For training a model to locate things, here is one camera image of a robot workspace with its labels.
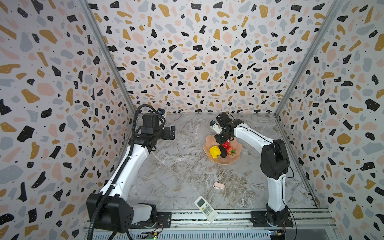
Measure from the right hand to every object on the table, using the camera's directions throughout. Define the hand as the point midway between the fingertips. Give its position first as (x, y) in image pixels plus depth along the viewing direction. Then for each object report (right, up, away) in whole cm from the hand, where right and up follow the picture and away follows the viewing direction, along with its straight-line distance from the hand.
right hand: (217, 135), depth 95 cm
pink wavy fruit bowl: (-4, -5, +7) cm, 9 cm away
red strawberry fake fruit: (+9, -10, 0) cm, 13 cm away
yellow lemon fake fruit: (-2, -10, -3) cm, 10 cm away
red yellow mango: (+6, -5, 0) cm, 8 cm away
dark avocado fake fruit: (+4, -11, -1) cm, 12 cm away
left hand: (-28, +6, -16) cm, 33 cm away
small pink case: (0, -27, -12) cm, 30 cm away
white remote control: (-6, -38, -19) cm, 43 cm away
